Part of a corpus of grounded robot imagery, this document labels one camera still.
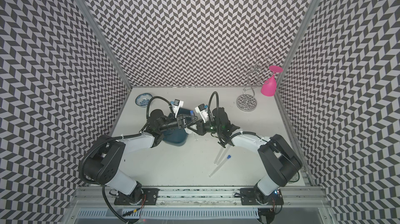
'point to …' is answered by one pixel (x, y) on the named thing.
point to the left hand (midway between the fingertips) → (197, 120)
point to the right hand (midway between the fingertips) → (189, 129)
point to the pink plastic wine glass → (269, 86)
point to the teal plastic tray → (178, 137)
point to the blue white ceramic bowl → (142, 99)
